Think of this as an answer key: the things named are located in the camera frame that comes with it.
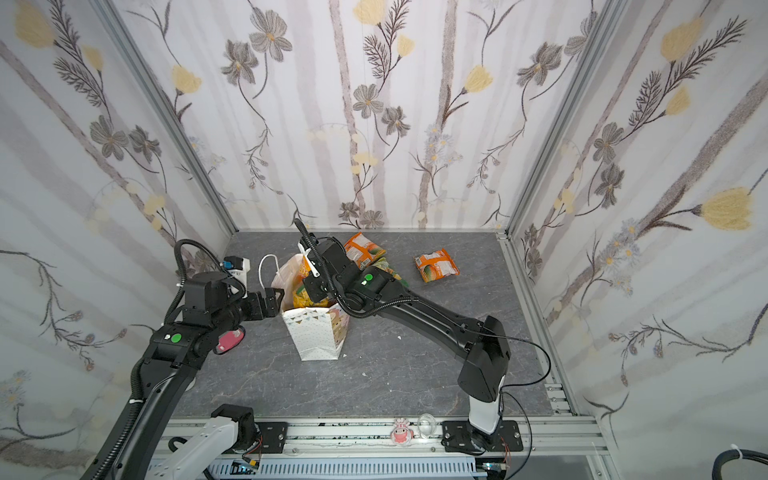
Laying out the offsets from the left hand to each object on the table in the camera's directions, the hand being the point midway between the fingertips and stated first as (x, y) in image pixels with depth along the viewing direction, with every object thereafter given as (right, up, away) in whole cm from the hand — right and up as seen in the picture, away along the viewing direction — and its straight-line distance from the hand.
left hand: (264, 284), depth 72 cm
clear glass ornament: (+41, -37, +4) cm, 55 cm away
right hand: (+10, +5, -2) cm, 11 cm away
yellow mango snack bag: (+8, -4, +3) cm, 10 cm away
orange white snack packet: (+48, +4, +32) cm, 58 cm away
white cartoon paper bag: (+13, -13, +4) cm, 18 cm away
